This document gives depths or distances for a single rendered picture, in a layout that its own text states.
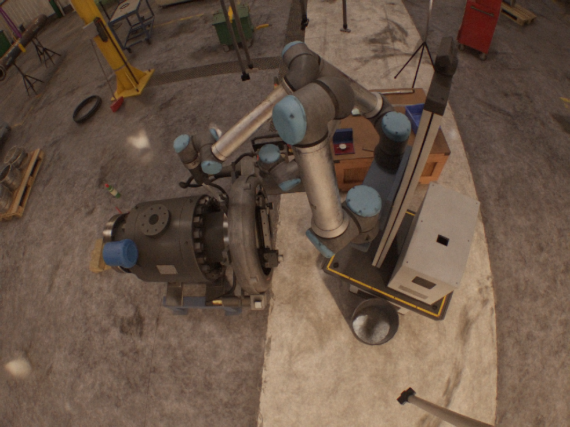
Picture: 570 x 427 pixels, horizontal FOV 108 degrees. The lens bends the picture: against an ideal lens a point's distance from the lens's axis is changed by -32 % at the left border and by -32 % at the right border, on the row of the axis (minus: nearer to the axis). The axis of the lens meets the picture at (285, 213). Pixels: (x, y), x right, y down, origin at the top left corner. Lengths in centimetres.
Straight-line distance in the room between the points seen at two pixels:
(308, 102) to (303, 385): 199
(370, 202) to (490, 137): 255
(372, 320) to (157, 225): 157
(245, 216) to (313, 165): 80
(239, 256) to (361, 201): 71
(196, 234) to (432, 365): 192
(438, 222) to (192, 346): 202
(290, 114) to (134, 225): 147
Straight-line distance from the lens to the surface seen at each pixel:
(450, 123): 351
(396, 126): 151
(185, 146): 143
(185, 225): 179
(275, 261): 190
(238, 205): 161
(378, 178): 162
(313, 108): 75
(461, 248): 172
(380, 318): 223
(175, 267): 189
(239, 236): 156
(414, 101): 289
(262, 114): 119
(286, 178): 128
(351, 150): 238
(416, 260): 161
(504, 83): 461
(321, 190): 94
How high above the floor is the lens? 232
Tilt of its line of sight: 61 degrees down
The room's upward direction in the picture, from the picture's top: 18 degrees counter-clockwise
